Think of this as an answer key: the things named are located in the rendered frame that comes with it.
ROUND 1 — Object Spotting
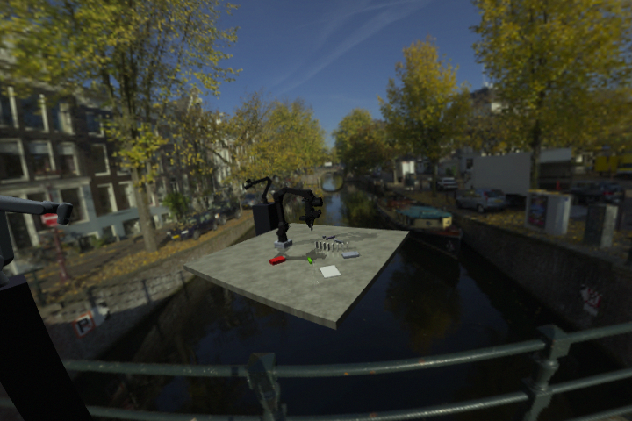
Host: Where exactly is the red rectangular block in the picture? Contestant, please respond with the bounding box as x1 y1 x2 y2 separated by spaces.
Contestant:
269 256 286 265

